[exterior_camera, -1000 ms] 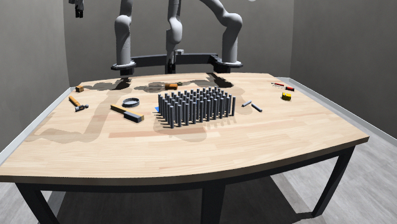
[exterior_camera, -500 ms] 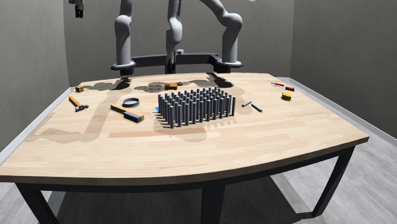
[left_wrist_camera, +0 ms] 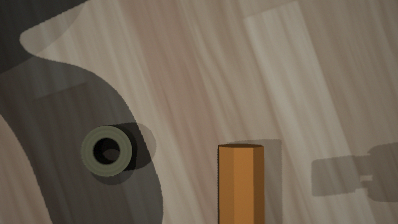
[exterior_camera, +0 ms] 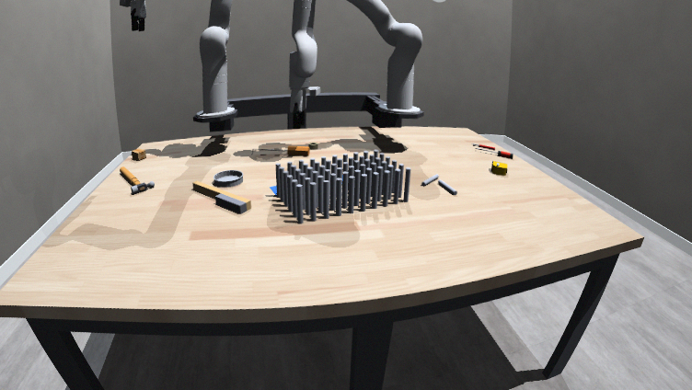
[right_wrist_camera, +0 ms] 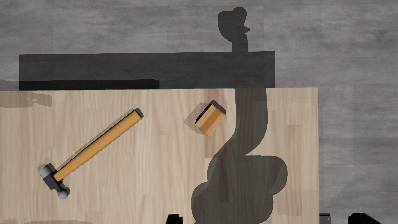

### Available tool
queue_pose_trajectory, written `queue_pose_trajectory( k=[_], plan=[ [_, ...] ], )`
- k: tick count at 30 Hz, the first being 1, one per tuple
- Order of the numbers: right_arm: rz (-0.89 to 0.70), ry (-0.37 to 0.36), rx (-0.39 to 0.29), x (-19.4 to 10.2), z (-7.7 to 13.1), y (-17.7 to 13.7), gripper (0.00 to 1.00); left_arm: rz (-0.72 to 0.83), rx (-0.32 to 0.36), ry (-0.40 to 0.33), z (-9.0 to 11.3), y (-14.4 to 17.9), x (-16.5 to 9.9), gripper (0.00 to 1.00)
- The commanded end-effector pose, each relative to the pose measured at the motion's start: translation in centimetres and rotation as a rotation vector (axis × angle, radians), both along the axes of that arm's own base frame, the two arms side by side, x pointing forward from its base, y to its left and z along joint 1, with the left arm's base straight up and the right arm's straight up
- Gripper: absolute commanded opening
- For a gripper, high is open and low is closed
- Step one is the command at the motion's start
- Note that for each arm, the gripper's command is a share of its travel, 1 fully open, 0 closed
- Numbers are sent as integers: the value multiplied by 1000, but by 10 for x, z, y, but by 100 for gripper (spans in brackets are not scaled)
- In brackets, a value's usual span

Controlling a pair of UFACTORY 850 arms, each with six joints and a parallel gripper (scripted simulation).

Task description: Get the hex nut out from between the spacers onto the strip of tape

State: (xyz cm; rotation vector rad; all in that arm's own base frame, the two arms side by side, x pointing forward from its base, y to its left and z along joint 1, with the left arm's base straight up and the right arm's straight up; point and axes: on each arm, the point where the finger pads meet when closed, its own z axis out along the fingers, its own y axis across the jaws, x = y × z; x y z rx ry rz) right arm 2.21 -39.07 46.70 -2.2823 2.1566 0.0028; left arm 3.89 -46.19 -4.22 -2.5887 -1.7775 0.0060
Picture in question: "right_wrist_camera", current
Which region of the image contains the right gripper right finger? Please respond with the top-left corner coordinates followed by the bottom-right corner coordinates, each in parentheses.
top-left (348, 213), bottom-right (381, 224)

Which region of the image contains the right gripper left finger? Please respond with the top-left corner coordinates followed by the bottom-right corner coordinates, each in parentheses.
top-left (166, 214), bottom-right (183, 224)

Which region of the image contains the small hammer with orange-brown handle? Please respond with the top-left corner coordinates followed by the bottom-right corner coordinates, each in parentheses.
top-left (38, 110), bottom-right (142, 199)

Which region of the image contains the small brown cardboard box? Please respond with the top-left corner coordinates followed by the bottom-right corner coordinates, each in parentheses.
top-left (195, 104), bottom-right (226, 137)

